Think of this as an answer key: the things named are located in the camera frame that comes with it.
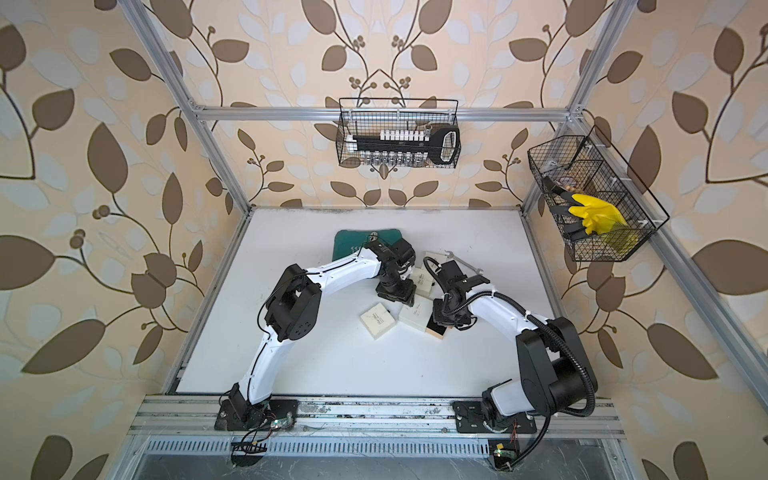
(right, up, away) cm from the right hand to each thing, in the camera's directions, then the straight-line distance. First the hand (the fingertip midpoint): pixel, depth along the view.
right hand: (442, 320), depth 88 cm
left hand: (-11, +6, +4) cm, 14 cm away
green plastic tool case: (-31, +23, +17) cm, 42 cm away
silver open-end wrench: (+9, +17, +17) cm, 25 cm away
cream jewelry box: (-19, 0, 0) cm, 19 cm away
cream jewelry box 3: (-5, +11, +8) cm, 14 cm away
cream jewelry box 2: (-7, +1, +1) cm, 7 cm away
